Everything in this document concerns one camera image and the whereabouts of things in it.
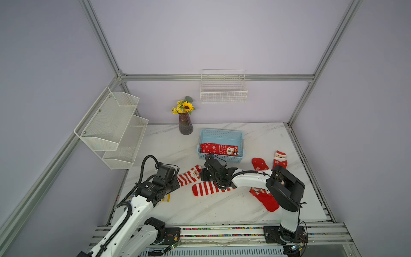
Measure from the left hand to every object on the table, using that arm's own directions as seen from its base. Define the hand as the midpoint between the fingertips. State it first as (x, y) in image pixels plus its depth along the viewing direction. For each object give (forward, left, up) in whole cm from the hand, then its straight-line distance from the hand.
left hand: (173, 185), depth 80 cm
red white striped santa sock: (+9, -7, -10) cm, 15 cm away
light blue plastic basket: (+33, -30, -9) cm, 46 cm away
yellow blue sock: (-4, +4, -9) cm, 11 cm away
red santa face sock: (+21, -63, -10) cm, 68 cm away
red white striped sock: (+2, -17, -10) cm, 20 cm away
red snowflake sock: (+17, -50, -10) cm, 53 cm away
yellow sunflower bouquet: (+45, -2, +14) cm, 47 cm away
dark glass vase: (+51, 0, -8) cm, 52 cm away
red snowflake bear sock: (+28, -24, -8) cm, 38 cm away
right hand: (+9, -14, -7) cm, 18 cm away
